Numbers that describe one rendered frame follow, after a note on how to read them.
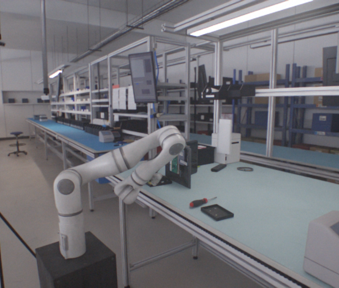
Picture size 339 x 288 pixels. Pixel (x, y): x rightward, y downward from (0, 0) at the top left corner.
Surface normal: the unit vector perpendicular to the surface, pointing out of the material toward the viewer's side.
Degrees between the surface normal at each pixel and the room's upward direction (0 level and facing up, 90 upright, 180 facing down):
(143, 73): 101
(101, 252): 0
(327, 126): 90
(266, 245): 0
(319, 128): 90
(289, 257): 0
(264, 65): 90
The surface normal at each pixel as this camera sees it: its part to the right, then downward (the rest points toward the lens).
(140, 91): -0.50, 0.32
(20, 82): 0.57, 0.13
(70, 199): 0.30, 0.19
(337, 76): -0.79, 0.22
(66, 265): 0.00, -0.99
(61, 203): 0.03, 0.16
